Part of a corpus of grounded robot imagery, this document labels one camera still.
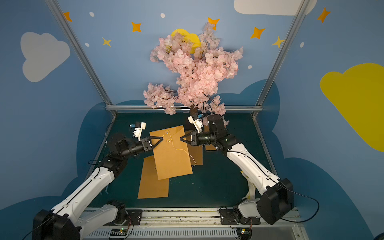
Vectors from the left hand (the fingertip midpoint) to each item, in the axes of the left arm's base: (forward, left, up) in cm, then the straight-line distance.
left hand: (163, 137), depth 71 cm
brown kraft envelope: (-7, -5, -3) cm, 9 cm away
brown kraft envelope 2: (-14, +9, -30) cm, 34 cm away
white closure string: (-5, -9, -2) cm, 10 cm away
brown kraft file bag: (-7, -22, +3) cm, 23 cm away
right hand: (0, -10, 0) cm, 10 cm away
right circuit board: (-35, -41, -31) cm, 63 cm away
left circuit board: (-37, +22, -32) cm, 53 cm away
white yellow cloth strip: (-19, -46, -24) cm, 55 cm away
